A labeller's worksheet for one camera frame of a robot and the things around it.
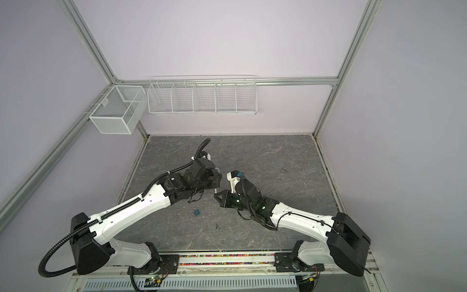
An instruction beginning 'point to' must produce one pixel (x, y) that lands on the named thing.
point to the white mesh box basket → (120, 111)
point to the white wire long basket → (202, 95)
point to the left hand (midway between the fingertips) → (219, 179)
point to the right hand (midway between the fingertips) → (213, 198)
